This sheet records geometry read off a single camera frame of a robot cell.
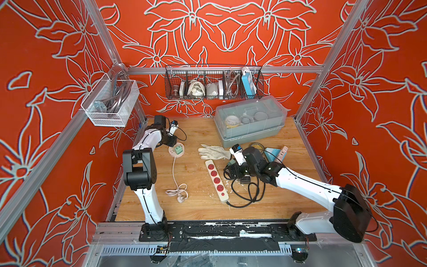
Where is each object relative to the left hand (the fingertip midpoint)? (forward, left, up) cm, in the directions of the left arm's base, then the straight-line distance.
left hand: (171, 139), depth 99 cm
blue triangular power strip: (-5, -62, -4) cm, 62 cm away
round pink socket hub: (-6, -1, -5) cm, 8 cm away
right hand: (-20, -33, +6) cm, 39 cm away
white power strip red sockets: (-25, -30, -5) cm, 39 cm away
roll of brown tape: (+3, -55, -7) cm, 55 cm away
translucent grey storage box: (+10, -42, +8) cm, 44 cm away
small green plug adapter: (-6, -6, -1) cm, 9 cm away
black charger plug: (-21, -45, -3) cm, 49 cm away
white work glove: (-4, -26, -6) cm, 27 cm away
